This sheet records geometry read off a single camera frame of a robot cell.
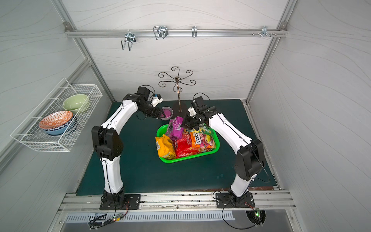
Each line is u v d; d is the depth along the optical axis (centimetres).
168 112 107
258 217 71
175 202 75
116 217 68
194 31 79
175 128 82
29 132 56
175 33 80
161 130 92
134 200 73
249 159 45
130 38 78
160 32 76
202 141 85
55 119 63
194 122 70
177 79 90
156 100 85
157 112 81
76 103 73
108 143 52
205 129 90
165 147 77
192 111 78
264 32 77
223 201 73
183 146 85
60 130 57
